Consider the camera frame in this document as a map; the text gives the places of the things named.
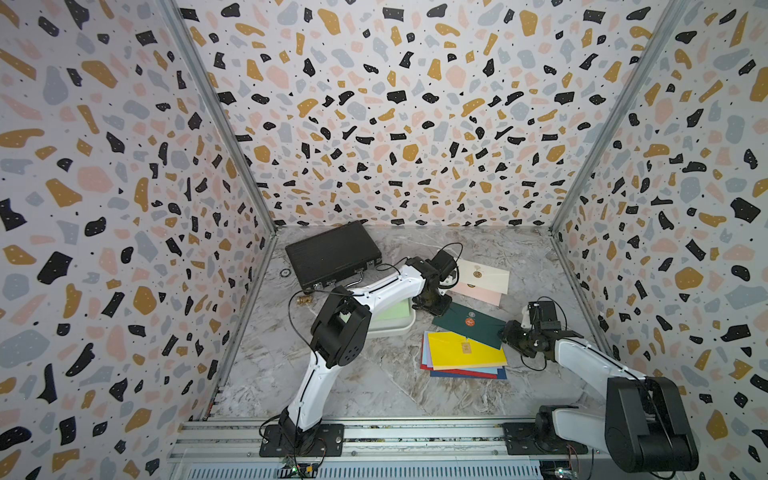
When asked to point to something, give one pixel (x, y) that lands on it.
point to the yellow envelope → (451, 350)
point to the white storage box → (396, 319)
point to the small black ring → (284, 270)
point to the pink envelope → (477, 292)
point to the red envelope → (454, 371)
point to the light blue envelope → (489, 370)
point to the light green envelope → (397, 310)
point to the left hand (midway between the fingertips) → (444, 310)
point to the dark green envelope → (471, 324)
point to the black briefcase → (331, 255)
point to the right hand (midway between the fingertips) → (504, 333)
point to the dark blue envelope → (501, 374)
